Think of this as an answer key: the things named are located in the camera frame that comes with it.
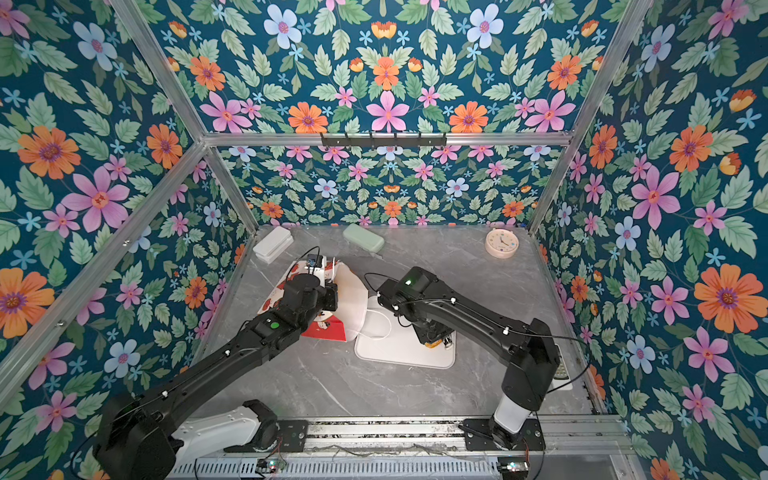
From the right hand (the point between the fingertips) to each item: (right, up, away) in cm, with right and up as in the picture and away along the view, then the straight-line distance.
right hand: (443, 332), depth 75 cm
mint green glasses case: (-26, +27, +39) cm, 54 cm away
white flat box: (-59, +25, +36) cm, 74 cm away
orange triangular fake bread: (-2, -7, +13) cm, 14 cm away
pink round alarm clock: (+26, +24, +36) cm, 51 cm away
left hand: (-28, +15, +4) cm, 32 cm away
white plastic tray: (-15, -6, +11) cm, 19 cm away
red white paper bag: (-27, +3, +18) cm, 33 cm away
